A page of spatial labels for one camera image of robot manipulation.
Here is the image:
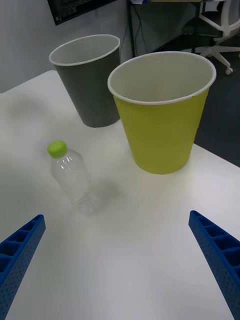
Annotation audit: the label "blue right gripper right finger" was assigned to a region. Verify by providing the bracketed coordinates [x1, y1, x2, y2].
[188, 210, 240, 320]

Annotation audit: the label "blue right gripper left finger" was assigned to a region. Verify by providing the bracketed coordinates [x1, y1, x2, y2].
[0, 214, 47, 320]

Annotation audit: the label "clear bottle with green cap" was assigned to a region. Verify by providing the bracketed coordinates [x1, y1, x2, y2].
[47, 140, 102, 217]

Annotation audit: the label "yellow-green waste bin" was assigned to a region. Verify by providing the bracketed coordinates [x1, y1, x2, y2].
[107, 50, 217, 175]

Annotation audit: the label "grey waste bin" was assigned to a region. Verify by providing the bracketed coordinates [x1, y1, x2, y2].
[48, 34, 122, 129]

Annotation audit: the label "white office chair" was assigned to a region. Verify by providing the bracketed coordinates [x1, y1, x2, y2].
[194, 0, 240, 76]

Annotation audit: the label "black wall board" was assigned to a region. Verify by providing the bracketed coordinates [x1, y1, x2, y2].
[46, 0, 118, 27]

